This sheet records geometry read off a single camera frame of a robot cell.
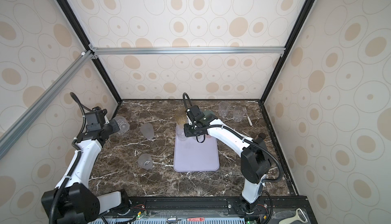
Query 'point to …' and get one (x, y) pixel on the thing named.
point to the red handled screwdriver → (194, 219)
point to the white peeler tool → (296, 218)
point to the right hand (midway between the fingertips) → (186, 132)
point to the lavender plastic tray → (190, 156)
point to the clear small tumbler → (180, 134)
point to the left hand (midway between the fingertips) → (117, 119)
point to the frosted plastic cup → (147, 131)
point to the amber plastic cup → (182, 118)
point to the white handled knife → (249, 120)
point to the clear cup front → (145, 161)
